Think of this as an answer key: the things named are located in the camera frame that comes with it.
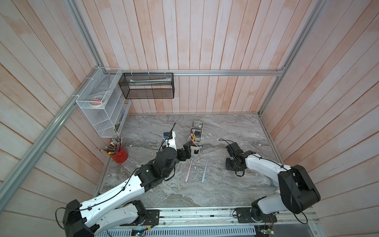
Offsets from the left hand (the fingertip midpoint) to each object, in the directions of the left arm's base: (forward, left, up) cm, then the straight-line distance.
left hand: (183, 145), depth 72 cm
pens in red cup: (+7, +41, -12) cm, 44 cm away
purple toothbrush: (+13, -4, -10) cm, 17 cm away
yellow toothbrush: (+13, -6, -12) cm, 19 cm away
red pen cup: (+3, +39, -18) cm, 43 cm away
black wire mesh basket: (+50, +27, 0) cm, 57 cm away
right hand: (+1, -29, -25) cm, 38 cm away
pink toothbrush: (-3, -3, -25) cm, 25 cm away
